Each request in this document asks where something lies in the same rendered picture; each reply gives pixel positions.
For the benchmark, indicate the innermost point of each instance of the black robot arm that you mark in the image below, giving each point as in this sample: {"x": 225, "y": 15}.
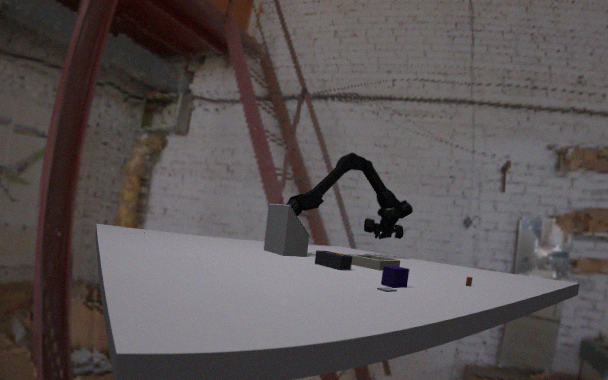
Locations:
{"x": 313, "y": 198}

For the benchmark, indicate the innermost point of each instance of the beige shallow tray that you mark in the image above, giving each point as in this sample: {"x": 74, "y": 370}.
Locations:
{"x": 374, "y": 262}

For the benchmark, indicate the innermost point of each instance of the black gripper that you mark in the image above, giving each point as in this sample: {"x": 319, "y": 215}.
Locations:
{"x": 384, "y": 227}

